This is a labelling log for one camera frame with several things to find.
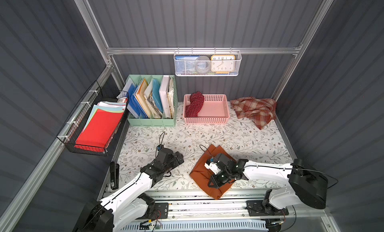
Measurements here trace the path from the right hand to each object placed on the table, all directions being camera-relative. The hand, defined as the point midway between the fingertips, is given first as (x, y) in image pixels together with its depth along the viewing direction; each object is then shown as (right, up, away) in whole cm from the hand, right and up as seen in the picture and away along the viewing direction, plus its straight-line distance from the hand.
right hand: (210, 183), depth 79 cm
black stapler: (-53, +4, +2) cm, 53 cm away
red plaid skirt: (+38, +41, +26) cm, 62 cm away
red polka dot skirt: (-7, +49, +33) cm, 59 cm away
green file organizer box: (-51, +33, +25) cm, 66 cm away
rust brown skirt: (-5, +4, +2) cm, 7 cm away
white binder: (-28, +49, +15) cm, 59 cm away
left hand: (-19, +12, +5) cm, 23 cm away
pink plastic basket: (+8, +42, +38) cm, 57 cm away
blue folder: (-49, +45, +17) cm, 69 cm away
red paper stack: (-53, +32, -9) cm, 63 cm away
